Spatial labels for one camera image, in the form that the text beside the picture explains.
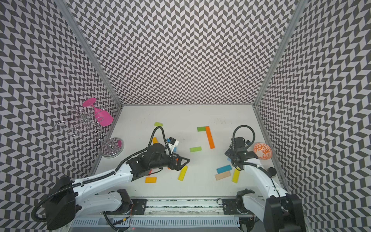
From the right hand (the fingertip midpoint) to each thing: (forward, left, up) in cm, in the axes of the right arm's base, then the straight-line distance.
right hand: (233, 157), depth 86 cm
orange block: (+19, +12, -5) cm, 24 cm away
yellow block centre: (-8, +30, -4) cm, 31 cm away
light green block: (+8, +22, -3) cm, 24 cm away
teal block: (-5, +6, -3) cm, 9 cm away
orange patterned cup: (+6, -21, -3) cm, 22 cm away
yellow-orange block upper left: (+15, +50, -5) cm, 53 cm away
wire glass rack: (+14, +89, +18) cm, 92 cm away
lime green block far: (+29, +51, -4) cm, 59 cm away
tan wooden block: (-9, +7, -4) cm, 12 cm away
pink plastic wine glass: (+19, +78, +16) cm, 82 cm away
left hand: (-5, +29, +9) cm, 31 cm away
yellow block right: (-9, -1, -5) cm, 10 cm away
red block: (-14, +43, +17) cm, 48 cm away
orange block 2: (+13, +12, -4) cm, 18 cm away
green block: (+25, +18, -5) cm, 31 cm away
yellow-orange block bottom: (-12, +48, -1) cm, 49 cm away
